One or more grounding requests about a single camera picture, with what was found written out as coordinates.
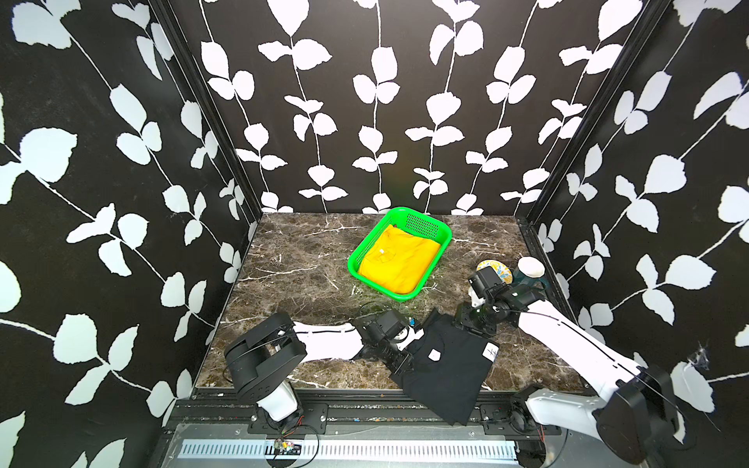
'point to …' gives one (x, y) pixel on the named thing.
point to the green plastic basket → (412, 221)
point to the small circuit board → (287, 448)
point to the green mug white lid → (530, 275)
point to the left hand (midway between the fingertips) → (412, 362)
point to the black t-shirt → (449, 370)
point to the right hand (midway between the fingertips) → (454, 319)
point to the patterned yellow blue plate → (501, 270)
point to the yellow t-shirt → (398, 261)
